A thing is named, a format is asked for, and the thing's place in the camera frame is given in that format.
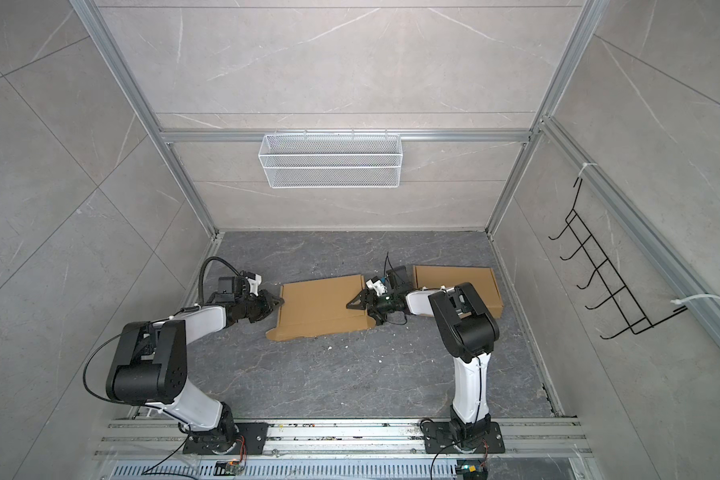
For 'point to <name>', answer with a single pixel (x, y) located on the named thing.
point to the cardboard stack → (319, 307)
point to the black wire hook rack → (600, 269)
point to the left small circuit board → (226, 468)
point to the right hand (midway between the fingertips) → (353, 310)
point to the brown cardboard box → (482, 279)
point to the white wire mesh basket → (330, 161)
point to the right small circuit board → (471, 469)
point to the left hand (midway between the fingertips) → (281, 296)
